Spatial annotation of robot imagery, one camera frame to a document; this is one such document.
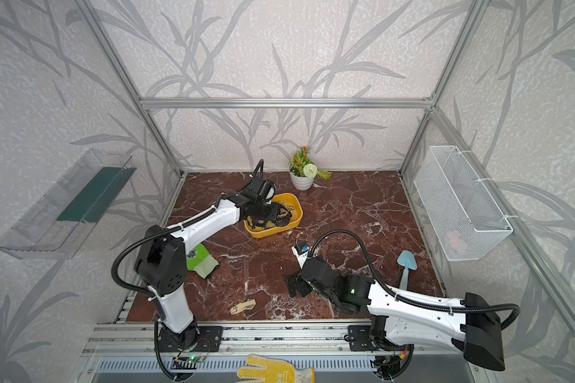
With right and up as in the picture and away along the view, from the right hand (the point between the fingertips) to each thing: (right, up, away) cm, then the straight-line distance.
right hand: (293, 268), depth 75 cm
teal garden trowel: (+43, -1, +14) cm, 45 cm away
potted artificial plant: (+3, +34, +27) cm, 43 cm away
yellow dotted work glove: (-5, -27, -7) cm, 29 cm away
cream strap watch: (-15, -14, +5) cm, 21 cm away
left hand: (-6, +16, +16) cm, 23 cm away
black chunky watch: (-5, +15, +24) cm, 29 cm away
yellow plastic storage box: (0, +14, +24) cm, 28 cm away
